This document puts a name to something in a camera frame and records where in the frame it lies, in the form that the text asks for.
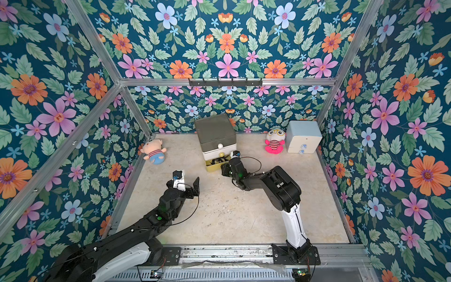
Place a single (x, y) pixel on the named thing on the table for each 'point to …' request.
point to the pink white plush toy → (275, 139)
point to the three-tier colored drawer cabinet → (217, 137)
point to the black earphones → (219, 160)
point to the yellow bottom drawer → (214, 167)
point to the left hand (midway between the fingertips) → (191, 177)
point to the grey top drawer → (215, 131)
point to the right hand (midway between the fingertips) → (223, 165)
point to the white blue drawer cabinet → (303, 136)
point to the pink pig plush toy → (155, 153)
